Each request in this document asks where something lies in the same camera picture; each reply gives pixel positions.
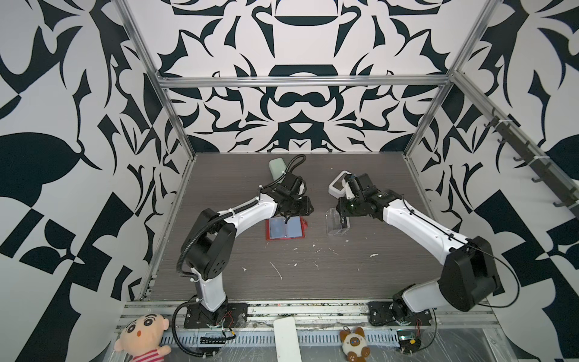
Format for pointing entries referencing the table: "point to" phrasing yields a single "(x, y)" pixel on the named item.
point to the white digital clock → (336, 188)
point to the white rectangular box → (286, 339)
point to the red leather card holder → (276, 228)
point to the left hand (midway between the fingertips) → (310, 205)
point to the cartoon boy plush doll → (142, 338)
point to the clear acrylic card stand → (335, 225)
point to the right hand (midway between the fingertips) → (338, 204)
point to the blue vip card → (294, 227)
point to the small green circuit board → (409, 342)
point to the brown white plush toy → (354, 344)
